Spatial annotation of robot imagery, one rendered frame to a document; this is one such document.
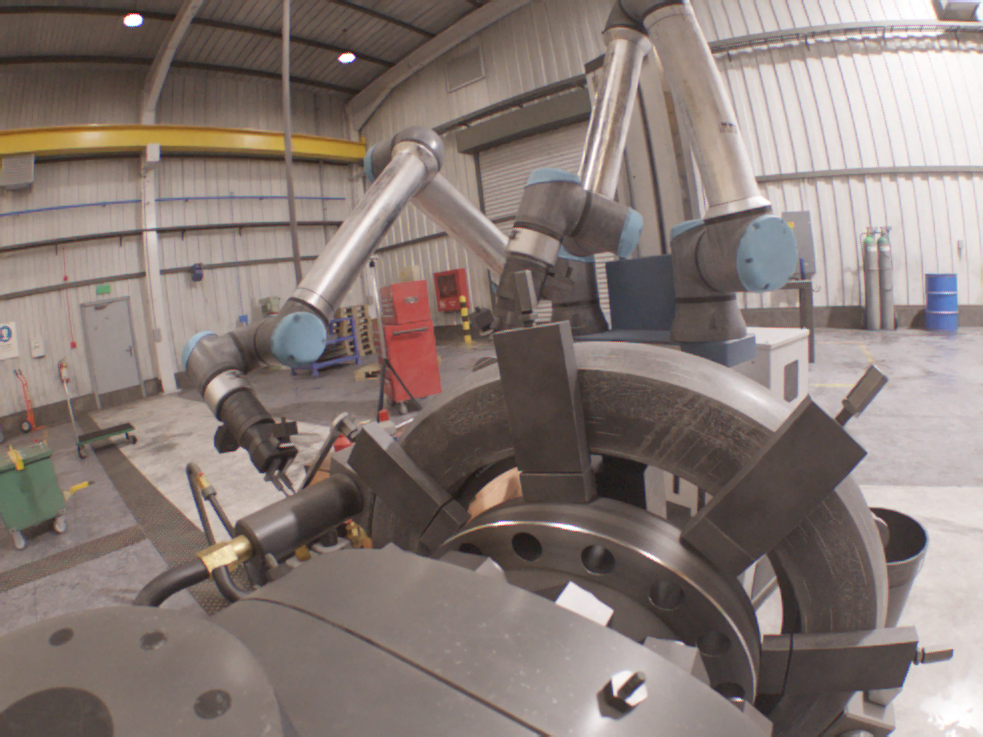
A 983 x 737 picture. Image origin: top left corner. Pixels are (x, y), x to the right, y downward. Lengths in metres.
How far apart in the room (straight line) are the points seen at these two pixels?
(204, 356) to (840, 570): 0.98
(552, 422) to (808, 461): 0.25
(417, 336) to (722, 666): 4.19
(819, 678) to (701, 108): 0.94
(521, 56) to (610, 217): 10.58
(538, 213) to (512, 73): 10.58
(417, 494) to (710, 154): 0.80
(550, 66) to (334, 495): 10.43
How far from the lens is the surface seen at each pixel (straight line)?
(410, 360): 4.48
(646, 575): 0.47
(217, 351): 0.91
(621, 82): 1.10
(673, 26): 1.06
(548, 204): 0.80
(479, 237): 1.36
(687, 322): 1.11
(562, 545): 0.48
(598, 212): 0.83
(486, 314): 0.78
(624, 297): 1.45
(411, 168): 1.04
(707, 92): 1.01
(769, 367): 1.43
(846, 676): 0.63
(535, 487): 0.52
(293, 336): 0.81
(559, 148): 10.14
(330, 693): 0.24
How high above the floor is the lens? 1.05
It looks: 9 degrees down
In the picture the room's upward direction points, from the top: 7 degrees counter-clockwise
